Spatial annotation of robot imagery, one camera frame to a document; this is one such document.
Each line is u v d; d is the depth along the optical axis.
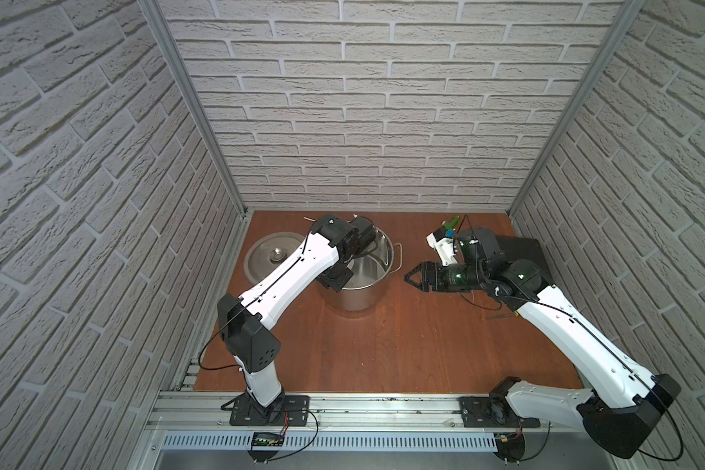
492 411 0.66
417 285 0.62
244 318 0.44
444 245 0.64
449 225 1.16
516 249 1.05
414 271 0.64
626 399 0.38
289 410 0.73
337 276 0.65
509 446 0.70
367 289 0.80
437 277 0.59
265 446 0.71
